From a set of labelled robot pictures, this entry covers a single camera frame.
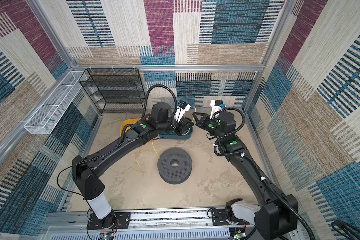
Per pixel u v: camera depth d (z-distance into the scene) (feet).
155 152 3.08
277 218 1.26
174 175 2.77
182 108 2.06
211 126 2.05
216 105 2.13
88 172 1.42
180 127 2.06
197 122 2.12
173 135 2.20
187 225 2.40
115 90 3.61
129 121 3.55
